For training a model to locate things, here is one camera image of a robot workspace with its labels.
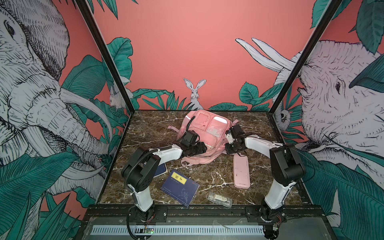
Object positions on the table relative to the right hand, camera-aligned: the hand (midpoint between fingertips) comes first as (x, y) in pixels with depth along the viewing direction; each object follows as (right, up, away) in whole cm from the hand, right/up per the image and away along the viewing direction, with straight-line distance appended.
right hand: (226, 148), depth 96 cm
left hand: (-14, +1, -5) cm, 15 cm away
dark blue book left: (-41, -12, -8) cm, 43 cm away
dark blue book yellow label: (-29, -20, -14) cm, 38 cm away
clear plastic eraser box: (-7, -25, -18) cm, 31 cm away
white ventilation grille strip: (-29, -35, -25) cm, 52 cm away
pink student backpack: (-9, +14, +11) cm, 20 cm away
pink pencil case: (+7, -14, -10) cm, 18 cm away
